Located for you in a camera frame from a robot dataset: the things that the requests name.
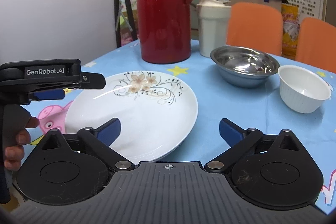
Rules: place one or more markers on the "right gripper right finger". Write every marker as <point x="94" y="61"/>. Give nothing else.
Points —
<point x="267" y="170"/>

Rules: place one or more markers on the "right orange chair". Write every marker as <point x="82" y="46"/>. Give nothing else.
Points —
<point x="317" y="44"/>

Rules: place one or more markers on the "red thermos jug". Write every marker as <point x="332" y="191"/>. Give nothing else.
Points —
<point x="164" y="30"/>

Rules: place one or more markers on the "stainless steel bowl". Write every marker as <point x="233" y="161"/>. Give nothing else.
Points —
<point x="244" y="67"/>

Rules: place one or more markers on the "yellow snack bag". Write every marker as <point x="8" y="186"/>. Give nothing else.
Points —
<point x="290" y="15"/>

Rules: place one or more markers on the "left orange chair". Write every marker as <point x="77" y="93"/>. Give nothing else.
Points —
<point x="255" y="26"/>

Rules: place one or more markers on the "white floral plate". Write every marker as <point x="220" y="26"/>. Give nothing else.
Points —
<point x="157" y="111"/>

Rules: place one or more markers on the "blue cartoon tablecloth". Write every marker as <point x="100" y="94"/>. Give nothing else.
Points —
<point x="260" y="107"/>

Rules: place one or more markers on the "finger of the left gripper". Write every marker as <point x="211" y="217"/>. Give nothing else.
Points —
<point x="88" y="81"/>

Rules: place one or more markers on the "white ribbed bowl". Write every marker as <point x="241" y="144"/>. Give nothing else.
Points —
<point x="302" y="90"/>

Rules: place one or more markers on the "orange chair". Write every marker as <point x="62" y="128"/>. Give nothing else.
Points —
<point x="255" y="26"/>
<point x="317" y="44"/>

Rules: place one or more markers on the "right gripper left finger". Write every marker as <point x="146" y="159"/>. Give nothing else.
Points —
<point x="68" y="168"/>

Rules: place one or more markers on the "white lidded tumbler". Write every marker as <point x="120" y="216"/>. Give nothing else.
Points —
<point x="213" y="18"/>

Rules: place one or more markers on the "person's left hand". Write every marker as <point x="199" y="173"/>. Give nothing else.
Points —
<point x="15" y="154"/>

